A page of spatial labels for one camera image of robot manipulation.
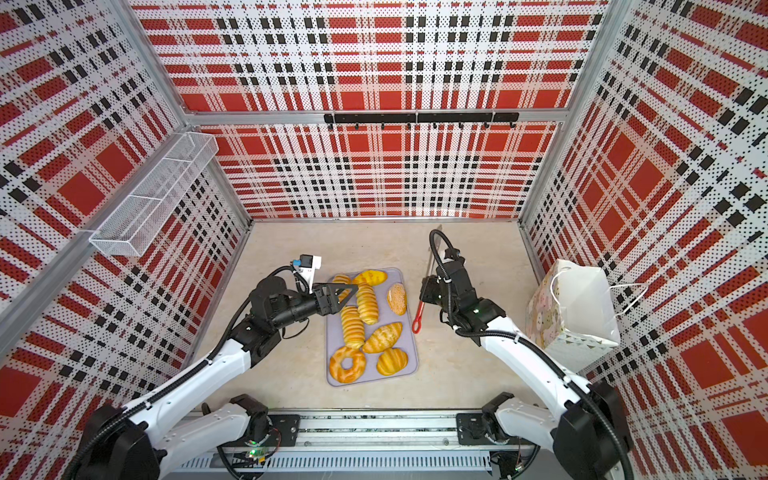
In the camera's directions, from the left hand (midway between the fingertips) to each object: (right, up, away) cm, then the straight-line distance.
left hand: (352, 292), depth 73 cm
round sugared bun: (+11, -5, +20) cm, 23 cm away
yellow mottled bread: (+3, +1, +27) cm, 27 cm away
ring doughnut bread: (0, -23, +9) cm, 24 cm away
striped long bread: (-8, 0, +26) cm, 27 cm away
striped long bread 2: (+2, -6, +18) cm, 19 cm away
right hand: (+18, +2, +6) cm, 19 cm away
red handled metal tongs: (+17, -8, +6) cm, 19 cm away
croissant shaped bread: (+7, -15, +12) cm, 21 cm away
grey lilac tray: (+14, -18, +16) cm, 27 cm away
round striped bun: (+10, -20, +7) cm, 24 cm away
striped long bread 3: (-2, -12, +13) cm, 18 cm away
